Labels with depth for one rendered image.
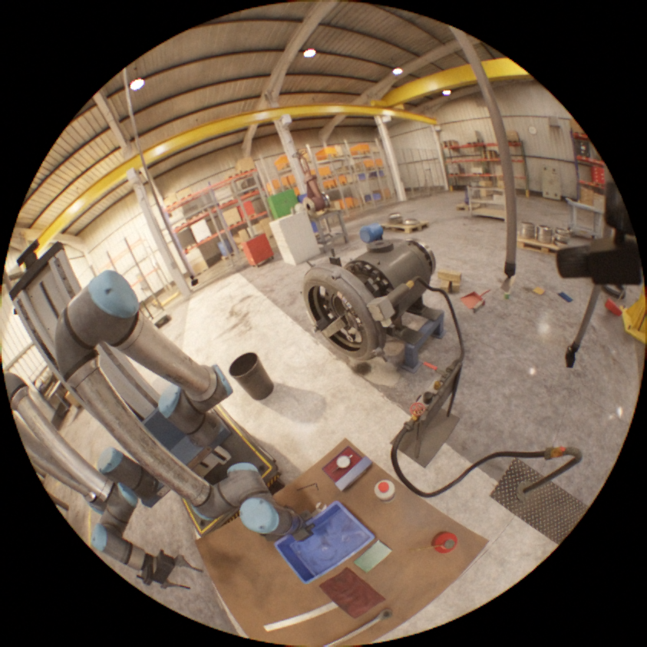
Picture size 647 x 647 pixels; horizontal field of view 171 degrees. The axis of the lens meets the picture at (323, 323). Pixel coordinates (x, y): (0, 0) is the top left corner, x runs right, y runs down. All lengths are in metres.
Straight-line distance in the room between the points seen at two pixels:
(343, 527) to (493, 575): 0.98
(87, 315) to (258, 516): 0.55
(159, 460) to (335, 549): 0.68
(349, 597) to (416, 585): 0.23
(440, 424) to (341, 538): 0.98
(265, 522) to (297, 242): 5.09
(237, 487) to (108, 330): 0.48
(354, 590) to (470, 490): 0.85
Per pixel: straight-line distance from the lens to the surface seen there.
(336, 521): 0.96
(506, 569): 1.58
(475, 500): 1.47
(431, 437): 1.52
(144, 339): 0.55
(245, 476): 0.64
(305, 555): 1.00
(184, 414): 0.96
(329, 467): 1.01
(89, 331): 0.50
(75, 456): 0.89
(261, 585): 1.11
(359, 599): 0.97
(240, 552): 1.15
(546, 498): 1.67
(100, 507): 1.22
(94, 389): 0.55
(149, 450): 0.58
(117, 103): 9.38
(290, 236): 5.15
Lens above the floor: 1.40
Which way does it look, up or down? 32 degrees down
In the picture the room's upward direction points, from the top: 20 degrees counter-clockwise
